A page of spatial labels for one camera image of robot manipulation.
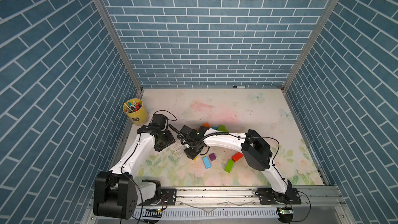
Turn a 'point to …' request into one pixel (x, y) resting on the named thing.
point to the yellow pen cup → (134, 109)
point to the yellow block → (195, 158)
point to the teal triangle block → (215, 127)
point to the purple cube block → (212, 157)
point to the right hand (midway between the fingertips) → (190, 155)
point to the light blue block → (207, 163)
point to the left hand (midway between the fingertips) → (174, 141)
